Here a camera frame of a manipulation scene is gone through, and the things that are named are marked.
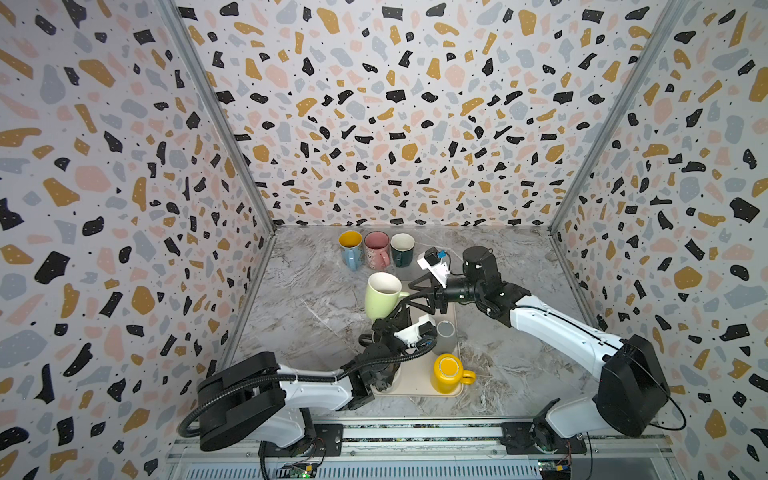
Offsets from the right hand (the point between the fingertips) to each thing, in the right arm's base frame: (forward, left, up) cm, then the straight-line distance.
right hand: (405, 290), depth 72 cm
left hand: (-1, +1, -3) cm, 3 cm away
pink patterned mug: (+28, +10, -17) cm, 34 cm away
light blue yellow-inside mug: (+26, +18, -16) cm, 36 cm away
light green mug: (-3, +5, +3) cm, 6 cm away
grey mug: (-5, -12, -17) cm, 21 cm away
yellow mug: (-15, -11, -17) cm, 25 cm away
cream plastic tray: (-11, -3, -26) cm, 28 cm away
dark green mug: (+31, +1, -19) cm, 36 cm away
